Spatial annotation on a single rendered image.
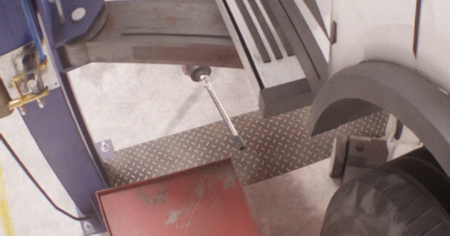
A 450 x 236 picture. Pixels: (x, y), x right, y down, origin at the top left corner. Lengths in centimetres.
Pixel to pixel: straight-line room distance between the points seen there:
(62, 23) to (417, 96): 96
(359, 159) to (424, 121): 215
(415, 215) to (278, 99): 45
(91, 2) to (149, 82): 172
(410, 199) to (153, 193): 125
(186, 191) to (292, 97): 86
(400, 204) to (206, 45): 68
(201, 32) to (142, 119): 171
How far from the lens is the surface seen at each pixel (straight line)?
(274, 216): 271
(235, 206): 182
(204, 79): 181
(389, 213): 71
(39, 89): 167
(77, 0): 136
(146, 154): 281
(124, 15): 131
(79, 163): 228
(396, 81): 56
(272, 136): 282
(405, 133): 227
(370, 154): 268
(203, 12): 128
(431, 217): 67
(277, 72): 106
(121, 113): 296
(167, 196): 184
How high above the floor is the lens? 256
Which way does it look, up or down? 62 degrees down
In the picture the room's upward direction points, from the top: straight up
